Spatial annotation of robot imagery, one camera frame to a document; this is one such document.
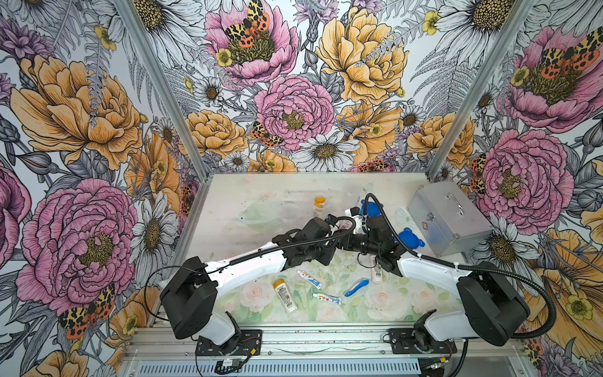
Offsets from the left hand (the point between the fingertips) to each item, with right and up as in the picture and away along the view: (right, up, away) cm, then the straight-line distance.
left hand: (328, 253), depth 82 cm
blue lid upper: (+22, +14, +24) cm, 36 cm away
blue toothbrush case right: (+12, -12, +4) cm, 17 cm away
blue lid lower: (+36, +2, +18) cm, 40 cm away
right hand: (0, +4, +1) cm, 4 cm away
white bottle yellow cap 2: (+18, -9, +5) cm, 21 cm away
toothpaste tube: (-6, -11, +5) cm, 13 cm away
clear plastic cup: (0, +16, +15) cm, 22 cm away
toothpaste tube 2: (0, -15, 0) cm, 15 cm away
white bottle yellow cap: (-3, +17, +15) cm, 23 cm away
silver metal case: (+44, +11, +5) cm, 46 cm away
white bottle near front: (-15, -15, 0) cm, 21 cm away
